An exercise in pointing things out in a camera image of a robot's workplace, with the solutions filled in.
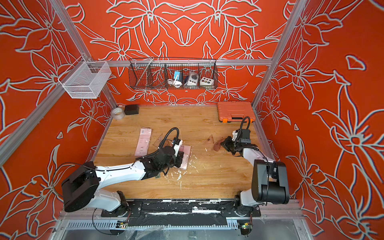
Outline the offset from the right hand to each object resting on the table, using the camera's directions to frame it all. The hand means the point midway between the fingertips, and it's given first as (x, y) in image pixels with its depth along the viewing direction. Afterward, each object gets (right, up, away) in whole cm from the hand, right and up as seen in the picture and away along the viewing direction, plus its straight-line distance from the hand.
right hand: (218, 141), depth 90 cm
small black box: (-63, +22, +24) cm, 71 cm away
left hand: (-20, -5, -7) cm, 22 cm away
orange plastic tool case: (+17, +20, +24) cm, 35 cm away
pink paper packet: (-20, -6, +3) cm, 21 cm away
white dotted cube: (-8, +39, +5) cm, 40 cm away
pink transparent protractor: (0, -3, +2) cm, 3 cm away
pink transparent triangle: (-3, 0, +11) cm, 11 cm away
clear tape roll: (-74, +18, +24) cm, 80 cm away
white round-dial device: (-16, +39, 0) cm, 42 cm away
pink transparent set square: (-39, -1, +10) cm, 40 cm away
